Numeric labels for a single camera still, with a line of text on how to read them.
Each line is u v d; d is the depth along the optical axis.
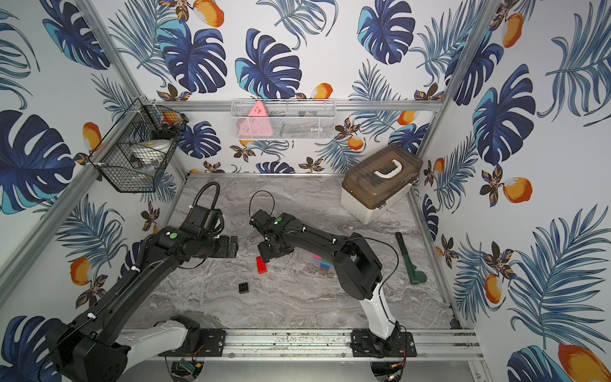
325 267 0.89
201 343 0.72
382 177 0.92
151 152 0.80
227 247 0.70
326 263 0.86
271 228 0.64
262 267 0.90
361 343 0.74
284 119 1.02
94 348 0.37
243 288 0.85
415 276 0.87
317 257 0.84
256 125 0.90
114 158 0.77
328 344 0.76
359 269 0.50
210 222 0.61
